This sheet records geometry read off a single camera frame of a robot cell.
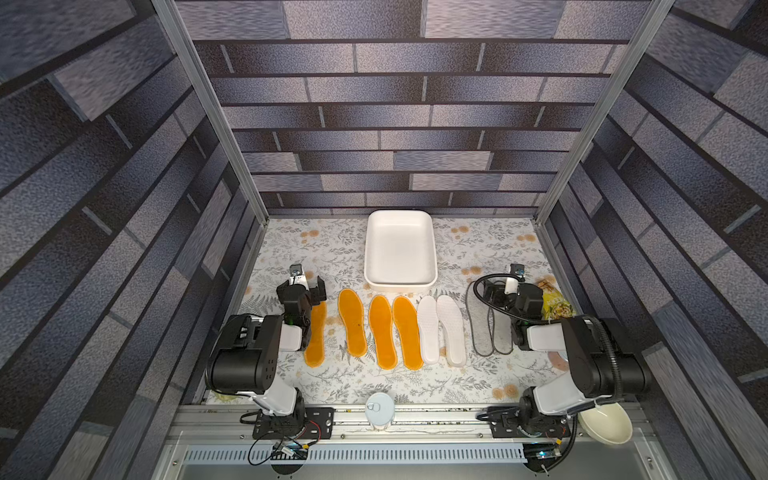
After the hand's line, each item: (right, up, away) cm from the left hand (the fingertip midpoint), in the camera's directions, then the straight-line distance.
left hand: (304, 276), depth 93 cm
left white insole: (+40, -14, -3) cm, 42 cm away
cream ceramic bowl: (+81, -34, -22) cm, 90 cm away
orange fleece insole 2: (+15, -12, +1) cm, 20 cm away
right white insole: (+47, -14, -3) cm, 49 cm away
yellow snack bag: (+79, -9, -3) cm, 80 cm away
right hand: (+63, -1, +1) cm, 63 cm away
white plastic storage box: (+32, +8, +14) cm, 35 cm away
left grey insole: (+56, -13, -1) cm, 57 cm away
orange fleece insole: (+5, -22, -7) cm, 23 cm away
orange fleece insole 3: (+25, -15, 0) cm, 29 cm away
